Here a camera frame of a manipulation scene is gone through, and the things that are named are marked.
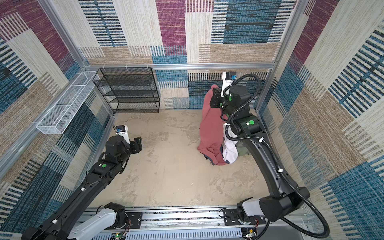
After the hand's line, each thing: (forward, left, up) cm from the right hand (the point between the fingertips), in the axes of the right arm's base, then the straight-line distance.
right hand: (213, 91), depth 66 cm
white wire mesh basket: (-4, +73, -10) cm, 74 cm away
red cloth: (0, -2, -30) cm, 30 cm away
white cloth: (-10, -12, -38) cm, 41 cm away
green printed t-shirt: (-9, -19, -36) cm, 42 cm away
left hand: (-7, +39, -22) cm, 45 cm away
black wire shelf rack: (+37, +55, -26) cm, 71 cm away
